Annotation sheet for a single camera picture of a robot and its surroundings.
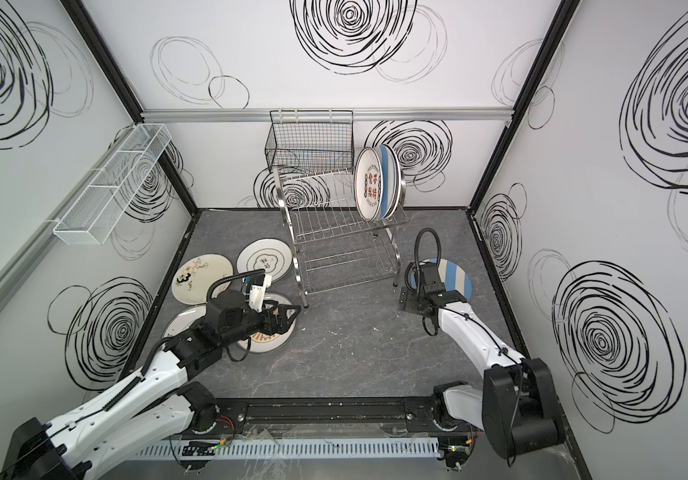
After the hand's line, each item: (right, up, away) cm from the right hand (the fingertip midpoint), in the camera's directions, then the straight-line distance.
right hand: (412, 301), depth 88 cm
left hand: (-34, +1, -11) cm, 36 cm away
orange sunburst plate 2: (-69, -6, +1) cm, 69 cm away
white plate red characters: (-14, +34, -8) cm, 37 cm away
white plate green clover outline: (-48, +13, +17) cm, 52 cm away
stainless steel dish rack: (-23, +15, +20) cm, 34 cm away
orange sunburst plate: (-43, -12, -2) cm, 44 cm away
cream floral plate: (-71, +6, +11) cm, 72 cm away
